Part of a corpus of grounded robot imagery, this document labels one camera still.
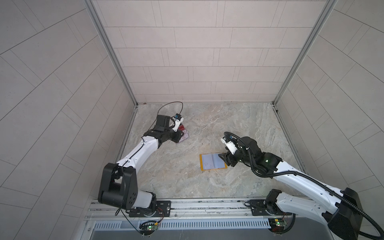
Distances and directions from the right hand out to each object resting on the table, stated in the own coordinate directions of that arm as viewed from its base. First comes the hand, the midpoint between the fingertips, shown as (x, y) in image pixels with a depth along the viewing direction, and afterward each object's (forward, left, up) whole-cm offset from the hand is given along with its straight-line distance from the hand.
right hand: (221, 153), depth 76 cm
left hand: (+16, +19, 0) cm, 25 cm away
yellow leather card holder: (+2, +4, -13) cm, 14 cm away
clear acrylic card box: (+20, +20, -11) cm, 30 cm away
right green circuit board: (-30, -22, -15) cm, 40 cm away
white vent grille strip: (-28, +5, -15) cm, 32 cm away
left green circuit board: (-27, +36, -11) cm, 47 cm away
